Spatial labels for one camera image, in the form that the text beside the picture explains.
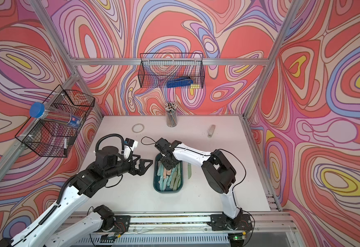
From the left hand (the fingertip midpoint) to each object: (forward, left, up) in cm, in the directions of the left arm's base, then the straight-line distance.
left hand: (148, 160), depth 69 cm
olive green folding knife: (+6, -20, -24) cm, 32 cm away
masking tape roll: (+39, +17, -23) cm, 49 cm away
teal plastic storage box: (-1, -7, -23) cm, 24 cm away
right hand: (+7, -10, -21) cm, 24 cm away
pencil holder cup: (+42, -9, -14) cm, 45 cm away
